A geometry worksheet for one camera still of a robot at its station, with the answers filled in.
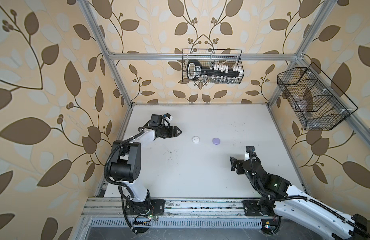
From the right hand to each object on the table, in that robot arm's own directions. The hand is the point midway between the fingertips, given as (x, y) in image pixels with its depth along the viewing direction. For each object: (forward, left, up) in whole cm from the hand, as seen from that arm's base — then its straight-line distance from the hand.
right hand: (239, 160), depth 79 cm
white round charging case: (+19, +22, -9) cm, 31 cm away
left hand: (+21, +33, -1) cm, 40 cm away
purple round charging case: (+19, +8, -11) cm, 23 cm away
